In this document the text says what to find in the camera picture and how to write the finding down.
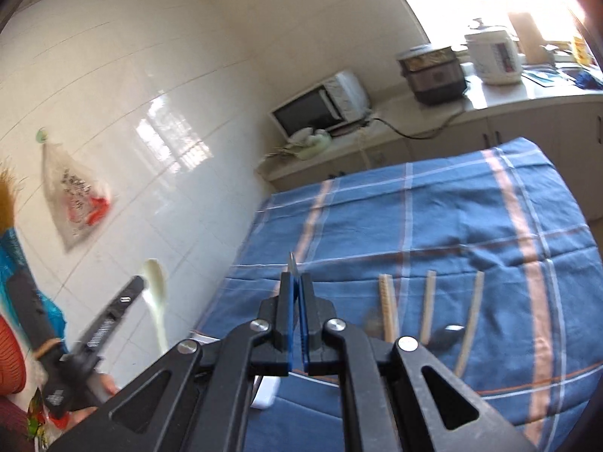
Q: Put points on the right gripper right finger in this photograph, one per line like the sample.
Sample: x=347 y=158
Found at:
x=319 y=358

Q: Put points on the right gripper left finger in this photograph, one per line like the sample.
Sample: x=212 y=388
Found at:
x=272 y=353

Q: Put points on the white utensil holder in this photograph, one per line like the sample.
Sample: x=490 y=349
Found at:
x=265 y=391

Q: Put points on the metal spoon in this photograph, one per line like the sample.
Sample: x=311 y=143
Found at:
x=447 y=336

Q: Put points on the person's left hand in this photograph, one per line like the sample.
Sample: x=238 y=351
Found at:
x=100 y=381

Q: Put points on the green bowl with eggs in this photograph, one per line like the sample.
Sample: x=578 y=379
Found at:
x=307 y=143

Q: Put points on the blue plaid tablecloth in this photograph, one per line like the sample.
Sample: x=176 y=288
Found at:
x=537 y=352

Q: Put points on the white microwave oven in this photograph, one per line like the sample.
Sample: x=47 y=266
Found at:
x=335 y=102

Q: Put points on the black rice cooker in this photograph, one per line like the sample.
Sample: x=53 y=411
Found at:
x=434 y=73

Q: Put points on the white rice cooker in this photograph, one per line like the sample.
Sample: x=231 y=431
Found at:
x=493 y=54

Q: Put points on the wooden cutting board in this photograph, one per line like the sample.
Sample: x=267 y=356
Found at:
x=530 y=38

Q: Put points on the plastic bag on wall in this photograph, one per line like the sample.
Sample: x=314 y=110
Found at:
x=77 y=198

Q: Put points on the green wall hook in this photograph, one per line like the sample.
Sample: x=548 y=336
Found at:
x=41 y=136

